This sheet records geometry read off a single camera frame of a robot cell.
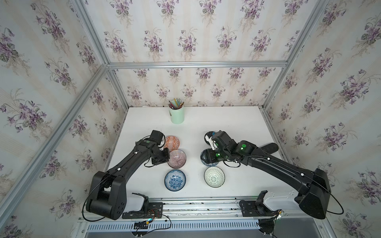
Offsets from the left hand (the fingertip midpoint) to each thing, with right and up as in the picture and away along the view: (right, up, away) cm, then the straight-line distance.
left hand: (171, 160), depth 84 cm
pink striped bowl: (+3, 0, +4) cm, 5 cm away
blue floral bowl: (+3, -10, -2) cm, 11 cm away
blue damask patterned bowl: (+18, +4, -12) cm, 21 cm away
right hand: (+20, +4, -8) cm, 22 cm away
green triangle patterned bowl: (+25, -9, 0) cm, 27 cm away
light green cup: (+2, +27, +20) cm, 34 cm away
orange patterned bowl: (-1, +8, +14) cm, 16 cm away
